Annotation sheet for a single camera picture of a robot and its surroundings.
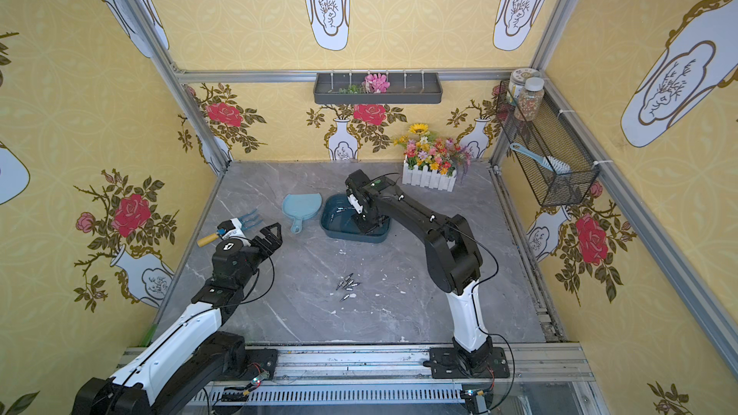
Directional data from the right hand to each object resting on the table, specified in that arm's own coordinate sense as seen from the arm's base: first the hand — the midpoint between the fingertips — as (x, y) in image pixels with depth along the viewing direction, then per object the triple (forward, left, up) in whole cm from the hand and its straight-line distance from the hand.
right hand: (375, 219), depth 94 cm
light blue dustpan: (+9, +28, -7) cm, 30 cm away
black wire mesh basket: (+15, -51, +19) cm, 57 cm away
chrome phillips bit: (-18, +8, -7) cm, 21 cm away
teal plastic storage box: (+3, +14, -9) cm, 17 cm away
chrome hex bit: (-19, +5, -8) cm, 21 cm away
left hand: (-9, +33, +6) cm, 35 cm away
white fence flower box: (+20, -19, +6) cm, 29 cm away
